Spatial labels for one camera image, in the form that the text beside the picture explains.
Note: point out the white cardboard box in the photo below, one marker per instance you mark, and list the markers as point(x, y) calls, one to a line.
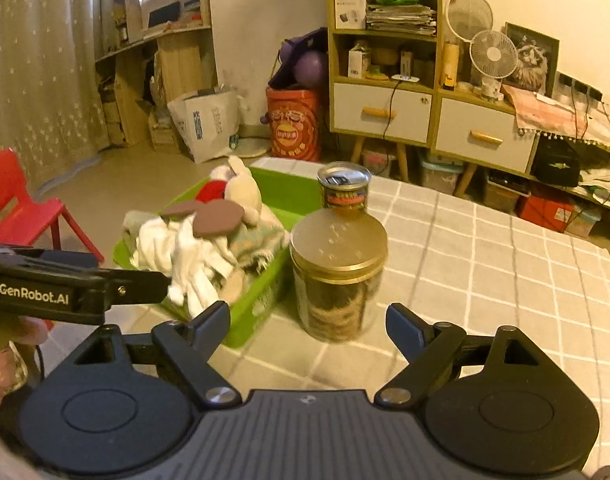
point(350, 10)

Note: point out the white paper bag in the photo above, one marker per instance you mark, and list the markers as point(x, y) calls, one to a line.
point(205, 120)

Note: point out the white carton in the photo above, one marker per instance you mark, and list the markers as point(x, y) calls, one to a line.
point(359, 62)

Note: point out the large white fan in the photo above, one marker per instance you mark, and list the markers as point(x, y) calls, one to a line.
point(467, 10)

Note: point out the green plastic lid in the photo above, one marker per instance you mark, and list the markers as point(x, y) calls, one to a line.
point(397, 0)

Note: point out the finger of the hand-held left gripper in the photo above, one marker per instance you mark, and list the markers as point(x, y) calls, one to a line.
point(140, 285)

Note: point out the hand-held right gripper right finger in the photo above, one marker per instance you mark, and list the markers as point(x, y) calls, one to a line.
point(405, 327)

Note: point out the wooden desk shelf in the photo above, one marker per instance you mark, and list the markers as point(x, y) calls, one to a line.
point(180, 60)

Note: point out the purple ball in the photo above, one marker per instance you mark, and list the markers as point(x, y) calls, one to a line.
point(312, 67)

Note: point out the white round fan base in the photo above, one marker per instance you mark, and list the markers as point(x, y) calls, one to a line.
point(250, 147)

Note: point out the small clear storage box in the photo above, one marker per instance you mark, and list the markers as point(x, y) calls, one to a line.
point(380, 160)

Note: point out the stack of newspapers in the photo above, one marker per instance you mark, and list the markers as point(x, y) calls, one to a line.
point(400, 20)

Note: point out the pile of folded clothes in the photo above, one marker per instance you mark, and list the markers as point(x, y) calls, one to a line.
point(602, 180)

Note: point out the small tin can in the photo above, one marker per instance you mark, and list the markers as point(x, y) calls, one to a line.
point(342, 195)

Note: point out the red plastic chair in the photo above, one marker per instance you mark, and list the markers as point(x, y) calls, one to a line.
point(15, 195)

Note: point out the red storage box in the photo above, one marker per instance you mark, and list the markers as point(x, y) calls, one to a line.
point(545, 212)

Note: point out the large jar with gold lid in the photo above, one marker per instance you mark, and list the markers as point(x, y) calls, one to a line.
point(335, 245)

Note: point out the small white desk fan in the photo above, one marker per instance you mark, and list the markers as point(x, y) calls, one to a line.
point(492, 52)

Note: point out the dark lidded storage box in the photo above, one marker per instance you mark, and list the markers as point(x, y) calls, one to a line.
point(505, 195)

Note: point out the green plastic bin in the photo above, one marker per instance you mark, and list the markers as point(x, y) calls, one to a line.
point(255, 315)

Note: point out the dark purple bag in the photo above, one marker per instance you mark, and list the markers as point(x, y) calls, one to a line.
point(285, 52)

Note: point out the white blue flat device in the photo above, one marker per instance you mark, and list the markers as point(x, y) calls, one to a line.
point(405, 78)

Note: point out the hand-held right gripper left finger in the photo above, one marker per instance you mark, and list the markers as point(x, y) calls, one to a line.
point(212, 322)

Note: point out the wall power strip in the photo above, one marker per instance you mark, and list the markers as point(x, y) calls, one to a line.
point(580, 87)

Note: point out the pink fringed cloth runner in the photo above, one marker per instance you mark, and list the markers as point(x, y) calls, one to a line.
point(545, 110)

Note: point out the yellow bottle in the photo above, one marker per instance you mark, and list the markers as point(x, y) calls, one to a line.
point(450, 65)

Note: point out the black box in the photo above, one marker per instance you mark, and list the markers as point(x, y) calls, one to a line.
point(555, 165)

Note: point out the white cloth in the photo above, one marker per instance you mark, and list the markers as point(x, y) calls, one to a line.
point(185, 255)

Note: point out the framed cat picture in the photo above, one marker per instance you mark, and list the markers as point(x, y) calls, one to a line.
point(535, 65)

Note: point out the person's left hand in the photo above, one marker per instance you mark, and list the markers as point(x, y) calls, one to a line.
point(7, 365)

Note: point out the white cabinet drawer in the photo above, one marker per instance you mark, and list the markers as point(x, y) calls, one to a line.
point(455, 145)
point(350, 120)

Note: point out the green towel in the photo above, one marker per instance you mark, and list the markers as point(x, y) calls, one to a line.
point(265, 245)

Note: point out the beige bunny plush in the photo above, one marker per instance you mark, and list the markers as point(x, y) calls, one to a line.
point(242, 192)

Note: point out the brown round object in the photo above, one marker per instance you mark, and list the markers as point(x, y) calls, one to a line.
point(217, 220)

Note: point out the white printer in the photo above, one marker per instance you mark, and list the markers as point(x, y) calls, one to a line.
point(162, 12)

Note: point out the star patterned curtain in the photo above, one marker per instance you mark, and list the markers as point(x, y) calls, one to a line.
point(45, 85)

